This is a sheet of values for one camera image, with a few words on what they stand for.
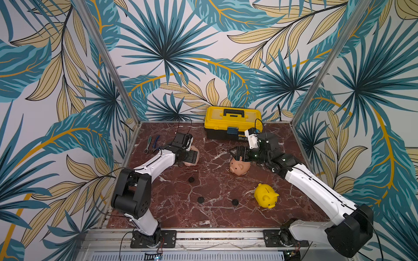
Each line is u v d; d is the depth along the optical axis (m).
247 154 0.67
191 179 0.92
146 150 1.03
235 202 0.84
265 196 0.77
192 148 0.95
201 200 0.86
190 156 0.83
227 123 1.01
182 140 0.72
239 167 0.87
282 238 0.67
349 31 0.75
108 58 0.84
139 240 0.69
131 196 0.45
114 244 0.72
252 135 0.68
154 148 1.04
